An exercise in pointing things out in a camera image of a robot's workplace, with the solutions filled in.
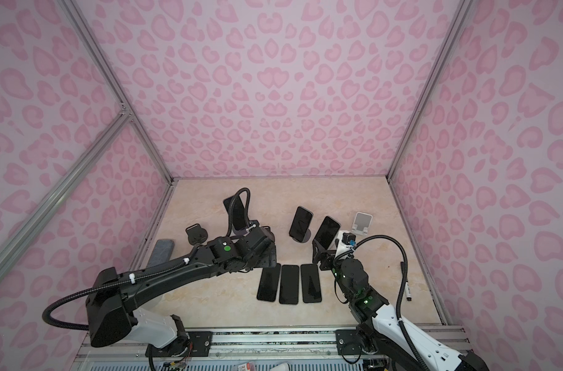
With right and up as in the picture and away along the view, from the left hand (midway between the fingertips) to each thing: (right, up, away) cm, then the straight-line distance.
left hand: (270, 254), depth 79 cm
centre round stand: (+13, +4, +14) cm, 20 cm away
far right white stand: (+37, +9, +17) cm, 41 cm away
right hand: (+18, +5, 0) cm, 19 cm away
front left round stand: (-31, +4, +16) cm, 35 cm away
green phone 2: (+21, +6, +10) cm, 24 cm away
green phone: (+11, +9, +17) cm, 22 cm away
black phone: (+7, -13, +7) cm, 16 cm away
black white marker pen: (+49, -14, +5) cm, 51 cm away
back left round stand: (-14, +5, +17) cm, 23 cm away
